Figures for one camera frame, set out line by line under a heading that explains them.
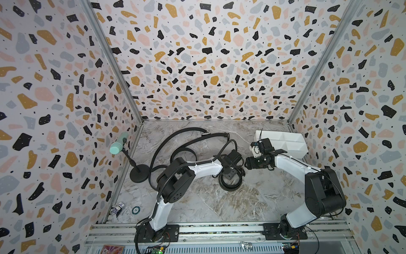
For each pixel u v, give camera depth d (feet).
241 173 3.01
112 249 2.22
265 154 2.50
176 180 1.68
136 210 2.62
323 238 2.48
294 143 3.38
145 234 2.21
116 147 2.10
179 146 3.41
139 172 3.03
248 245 2.28
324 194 1.50
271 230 2.45
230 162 2.39
